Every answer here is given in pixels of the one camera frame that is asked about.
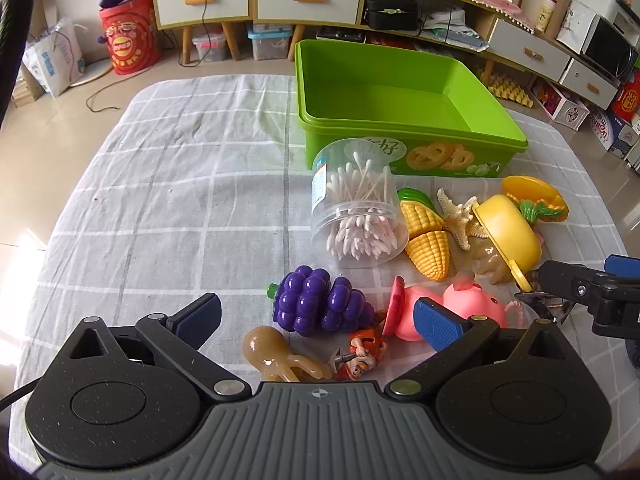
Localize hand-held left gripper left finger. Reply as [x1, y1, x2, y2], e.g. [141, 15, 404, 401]
[42, 294, 252, 403]

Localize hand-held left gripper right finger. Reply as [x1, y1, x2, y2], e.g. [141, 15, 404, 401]
[384, 297, 596, 400]

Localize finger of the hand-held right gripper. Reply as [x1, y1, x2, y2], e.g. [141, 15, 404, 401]
[531, 260, 608, 307]
[603, 255, 640, 276]

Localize pink pig toy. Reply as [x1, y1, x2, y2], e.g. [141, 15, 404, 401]
[382, 271, 508, 343]

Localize yellow toy corn half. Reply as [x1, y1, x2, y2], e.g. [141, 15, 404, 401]
[405, 230, 452, 282]

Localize amber octopus toy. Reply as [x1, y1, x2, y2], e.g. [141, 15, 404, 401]
[242, 325, 332, 383]
[470, 234, 518, 287]

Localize small orange figurine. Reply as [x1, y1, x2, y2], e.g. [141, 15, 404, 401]
[327, 327, 390, 383]

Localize orange yellow toy fruit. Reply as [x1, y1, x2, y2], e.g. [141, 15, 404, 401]
[501, 175, 570, 225]

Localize beige starfish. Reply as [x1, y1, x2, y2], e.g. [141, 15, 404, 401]
[436, 188, 493, 252]

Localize toy corn half with leaves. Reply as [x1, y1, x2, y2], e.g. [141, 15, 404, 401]
[397, 187, 446, 241]

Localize purple toy grapes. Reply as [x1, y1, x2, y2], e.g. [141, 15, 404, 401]
[266, 265, 375, 337]

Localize clear cotton swab jar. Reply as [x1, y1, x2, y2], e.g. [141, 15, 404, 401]
[310, 137, 411, 263]

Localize green plastic box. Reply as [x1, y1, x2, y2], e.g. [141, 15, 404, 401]
[294, 39, 529, 178]

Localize grey checked blanket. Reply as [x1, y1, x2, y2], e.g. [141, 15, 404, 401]
[10, 75, 633, 466]

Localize white red printed carton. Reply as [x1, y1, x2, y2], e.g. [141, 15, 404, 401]
[587, 110, 631, 151]

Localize red gift box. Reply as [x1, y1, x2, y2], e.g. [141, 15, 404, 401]
[607, 82, 640, 126]

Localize white toy crate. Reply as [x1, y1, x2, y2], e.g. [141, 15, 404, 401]
[532, 77, 591, 131]

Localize yellow egg tray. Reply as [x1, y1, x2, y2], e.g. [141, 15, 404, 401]
[482, 65, 535, 108]

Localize microwave oven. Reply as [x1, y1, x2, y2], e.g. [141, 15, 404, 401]
[580, 15, 638, 81]

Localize clear storage box pink lid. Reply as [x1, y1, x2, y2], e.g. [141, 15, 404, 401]
[192, 32, 228, 63]

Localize stack of papers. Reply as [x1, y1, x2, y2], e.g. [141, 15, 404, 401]
[420, 7, 488, 53]

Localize wooden shelf cabinet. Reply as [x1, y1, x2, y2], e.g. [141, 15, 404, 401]
[147, 0, 253, 63]

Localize clear storage box blue lid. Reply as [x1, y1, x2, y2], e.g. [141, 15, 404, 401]
[247, 24, 293, 60]

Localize red printed bucket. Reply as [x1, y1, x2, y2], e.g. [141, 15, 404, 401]
[99, 0, 161, 76]

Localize white paper bag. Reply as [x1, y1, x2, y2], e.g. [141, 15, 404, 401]
[22, 17, 86, 98]

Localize black case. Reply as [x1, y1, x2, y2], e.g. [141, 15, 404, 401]
[364, 0, 420, 31]

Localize wooden television stand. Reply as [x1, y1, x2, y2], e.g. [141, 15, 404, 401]
[250, 0, 623, 111]

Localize black floor cable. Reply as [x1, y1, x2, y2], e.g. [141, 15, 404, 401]
[85, 35, 201, 113]

